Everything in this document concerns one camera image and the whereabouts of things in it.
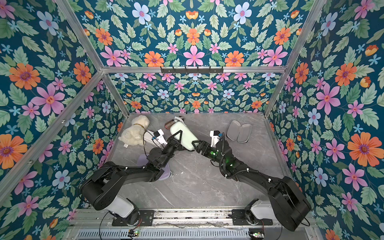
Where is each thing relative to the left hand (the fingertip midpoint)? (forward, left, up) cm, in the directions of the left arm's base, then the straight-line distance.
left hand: (183, 131), depth 77 cm
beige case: (+17, -36, -26) cm, 48 cm away
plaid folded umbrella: (+25, +14, -23) cm, 36 cm away
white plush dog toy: (+12, +34, -16) cm, 40 cm away
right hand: (-4, -8, -4) cm, 10 cm away
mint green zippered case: (-2, -2, -3) cm, 4 cm away
